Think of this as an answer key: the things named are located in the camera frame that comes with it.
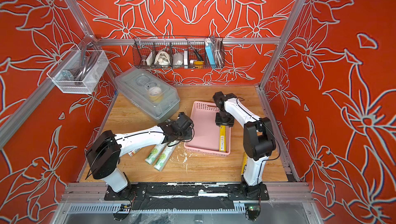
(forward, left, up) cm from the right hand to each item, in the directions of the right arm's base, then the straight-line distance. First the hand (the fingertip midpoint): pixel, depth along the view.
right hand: (220, 124), depth 89 cm
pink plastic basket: (-7, +10, -5) cm, 13 cm away
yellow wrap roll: (-7, -1, -4) cm, 8 cm away
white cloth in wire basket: (+29, +35, +25) cm, 52 cm away
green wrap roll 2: (-18, +31, -4) cm, 36 cm away
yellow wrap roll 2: (-20, -12, -5) cm, 24 cm away
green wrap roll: (-17, +37, -3) cm, 41 cm away
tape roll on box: (+14, +40, +11) cm, 43 cm away
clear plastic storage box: (+12, +44, +13) cm, 47 cm away
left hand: (-5, +17, 0) cm, 18 cm away
